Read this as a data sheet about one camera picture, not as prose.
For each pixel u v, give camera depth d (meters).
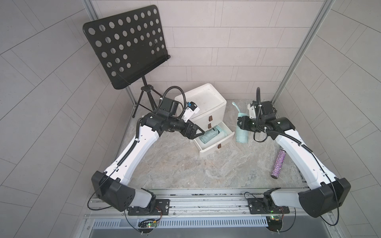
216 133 0.95
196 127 0.59
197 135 0.63
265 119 0.55
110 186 0.37
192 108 0.61
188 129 0.59
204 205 0.73
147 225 0.66
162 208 0.71
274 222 0.68
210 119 0.84
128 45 0.65
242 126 0.66
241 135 0.72
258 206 0.71
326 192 0.37
